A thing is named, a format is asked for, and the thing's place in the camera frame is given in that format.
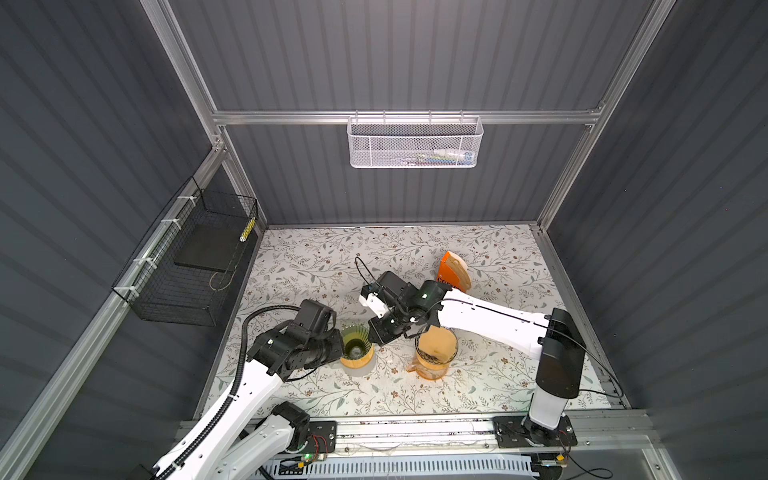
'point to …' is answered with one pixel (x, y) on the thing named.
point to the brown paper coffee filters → (461, 269)
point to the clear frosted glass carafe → (363, 371)
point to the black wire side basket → (185, 271)
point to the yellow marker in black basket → (248, 229)
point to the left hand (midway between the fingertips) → (343, 347)
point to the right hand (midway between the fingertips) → (371, 341)
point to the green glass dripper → (357, 341)
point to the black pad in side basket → (208, 246)
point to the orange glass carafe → (428, 374)
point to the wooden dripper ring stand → (432, 365)
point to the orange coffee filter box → (446, 275)
